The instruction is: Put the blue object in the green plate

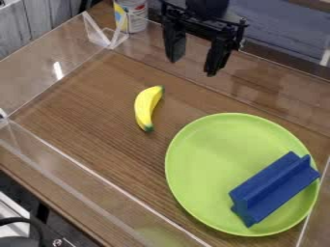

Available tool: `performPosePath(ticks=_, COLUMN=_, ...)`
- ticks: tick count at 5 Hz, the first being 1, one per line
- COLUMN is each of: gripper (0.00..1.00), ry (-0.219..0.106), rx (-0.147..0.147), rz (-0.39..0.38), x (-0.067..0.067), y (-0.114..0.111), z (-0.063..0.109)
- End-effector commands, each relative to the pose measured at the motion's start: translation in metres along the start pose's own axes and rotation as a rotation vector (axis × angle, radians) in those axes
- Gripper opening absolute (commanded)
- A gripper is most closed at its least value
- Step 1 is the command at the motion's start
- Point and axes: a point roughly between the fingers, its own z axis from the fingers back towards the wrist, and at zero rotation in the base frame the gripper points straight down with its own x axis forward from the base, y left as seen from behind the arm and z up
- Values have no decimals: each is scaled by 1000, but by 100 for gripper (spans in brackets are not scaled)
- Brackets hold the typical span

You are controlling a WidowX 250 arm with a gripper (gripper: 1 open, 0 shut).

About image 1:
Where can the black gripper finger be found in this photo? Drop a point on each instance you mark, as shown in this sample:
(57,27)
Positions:
(174,35)
(219,55)

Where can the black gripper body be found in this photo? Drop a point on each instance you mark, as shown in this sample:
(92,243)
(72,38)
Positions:
(206,18)

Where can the blue T-shaped block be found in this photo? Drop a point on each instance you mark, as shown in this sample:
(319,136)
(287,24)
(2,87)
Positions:
(264,193)

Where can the green round plate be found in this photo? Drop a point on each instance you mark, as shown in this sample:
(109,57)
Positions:
(214,154)

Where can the white labelled can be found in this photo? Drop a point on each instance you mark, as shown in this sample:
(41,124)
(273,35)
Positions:
(132,13)

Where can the yellow toy banana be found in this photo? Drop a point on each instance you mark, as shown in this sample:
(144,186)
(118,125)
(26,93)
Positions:
(145,105)

